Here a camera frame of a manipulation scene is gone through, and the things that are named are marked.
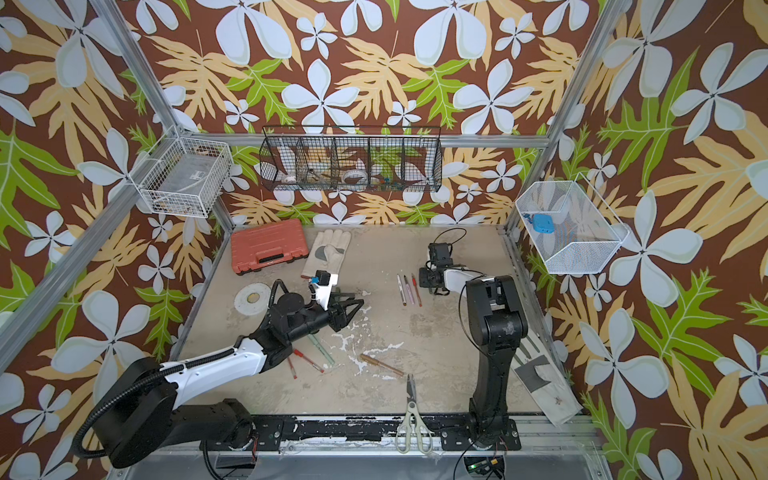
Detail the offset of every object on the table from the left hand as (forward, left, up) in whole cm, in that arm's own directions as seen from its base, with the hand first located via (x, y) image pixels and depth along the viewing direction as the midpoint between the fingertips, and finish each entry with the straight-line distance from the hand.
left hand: (360, 296), depth 77 cm
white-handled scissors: (-29, -11, -20) cm, 37 cm away
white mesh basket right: (+20, -59, +7) cm, 62 cm away
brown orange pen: (-11, -5, -19) cm, 23 cm away
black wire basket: (+45, +5, +11) cm, 47 cm away
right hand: (+20, -22, -20) cm, 36 cm away
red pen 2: (+15, -17, -19) cm, 30 cm away
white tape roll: (+10, +38, -20) cm, 44 cm away
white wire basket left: (+32, +53, +14) cm, 64 cm away
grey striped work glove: (-15, -52, -18) cm, 57 cm away
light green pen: (-7, +12, -20) cm, 24 cm away
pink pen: (+14, -15, -20) cm, 28 cm away
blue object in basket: (+22, -53, +6) cm, 58 cm away
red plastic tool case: (+29, +41, -16) cm, 52 cm away
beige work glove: (+30, +16, -19) cm, 39 cm away
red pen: (-13, +20, -20) cm, 31 cm away
